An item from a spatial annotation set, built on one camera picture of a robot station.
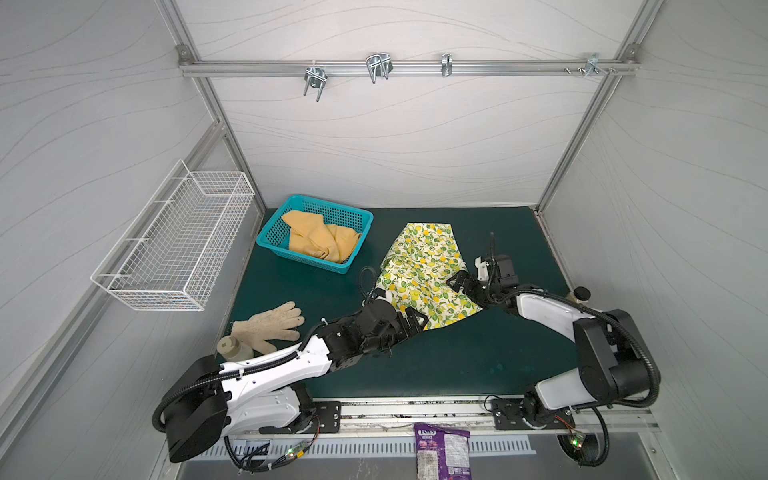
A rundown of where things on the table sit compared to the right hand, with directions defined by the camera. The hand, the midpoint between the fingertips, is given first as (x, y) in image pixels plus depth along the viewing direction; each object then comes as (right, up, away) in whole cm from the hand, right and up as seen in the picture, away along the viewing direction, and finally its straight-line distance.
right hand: (461, 280), depth 92 cm
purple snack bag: (-10, -36, -26) cm, 45 cm away
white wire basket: (-73, +9, -24) cm, 77 cm away
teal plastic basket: (-64, +14, +12) cm, 66 cm away
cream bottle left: (-63, -15, -18) cm, 67 cm away
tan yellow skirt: (-52, +14, +14) cm, 55 cm away
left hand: (-14, -8, -17) cm, 23 cm away
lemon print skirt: (-14, +2, +8) cm, 16 cm away
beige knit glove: (-57, -13, -3) cm, 58 cm away
